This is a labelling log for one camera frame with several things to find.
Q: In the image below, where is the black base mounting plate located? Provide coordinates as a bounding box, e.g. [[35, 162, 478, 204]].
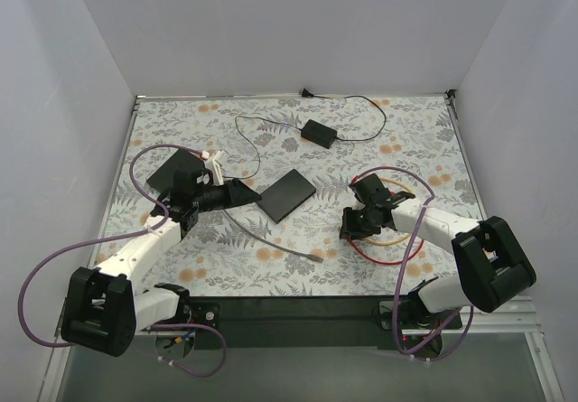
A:
[[139, 295, 466, 362]]

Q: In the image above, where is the thin black power cable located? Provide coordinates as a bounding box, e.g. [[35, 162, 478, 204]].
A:
[[234, 89, 387, 181]]

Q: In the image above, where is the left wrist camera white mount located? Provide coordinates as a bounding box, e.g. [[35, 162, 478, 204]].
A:
[[200, 150, 225, 186]]

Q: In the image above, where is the black network switch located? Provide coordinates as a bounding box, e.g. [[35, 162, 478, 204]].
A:
[[146, 149, 204, 192], [256, 169, 316, 224]]

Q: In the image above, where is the grey ethernet cable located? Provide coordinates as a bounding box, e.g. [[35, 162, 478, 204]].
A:
[[223, 207, 324, 264]]

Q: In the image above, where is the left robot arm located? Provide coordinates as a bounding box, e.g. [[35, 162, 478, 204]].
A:
[[61, 170, 261, 357]]

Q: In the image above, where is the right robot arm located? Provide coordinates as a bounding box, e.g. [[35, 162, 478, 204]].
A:
[[340, 173, 536, 319]]

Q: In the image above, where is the yellow ethernet cable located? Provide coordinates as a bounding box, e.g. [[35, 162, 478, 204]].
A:
[[360, 175, 415, 246]]

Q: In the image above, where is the floral patterned table mat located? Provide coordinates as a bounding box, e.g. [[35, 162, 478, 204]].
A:
[[97, 96, 485, 296]]

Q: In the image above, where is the red ethernet cable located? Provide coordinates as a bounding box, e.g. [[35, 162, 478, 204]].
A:
[[347, 234, 424, 266]]

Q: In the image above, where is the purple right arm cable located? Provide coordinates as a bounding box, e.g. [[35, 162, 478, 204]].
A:
[[354, 165, 475, 362]]

